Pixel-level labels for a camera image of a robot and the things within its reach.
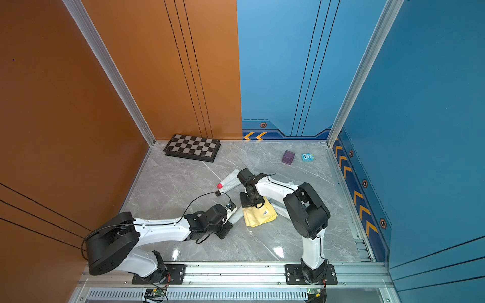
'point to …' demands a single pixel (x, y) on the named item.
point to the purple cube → (288, 157)
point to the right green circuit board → (316, 291)
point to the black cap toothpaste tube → (218, 193)
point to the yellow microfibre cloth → (255, 217)
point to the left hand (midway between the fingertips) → (231, 222)
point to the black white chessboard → (192, 147)
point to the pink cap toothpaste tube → (230, 182)
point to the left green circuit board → (155, 293)
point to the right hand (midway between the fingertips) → (246, 204)
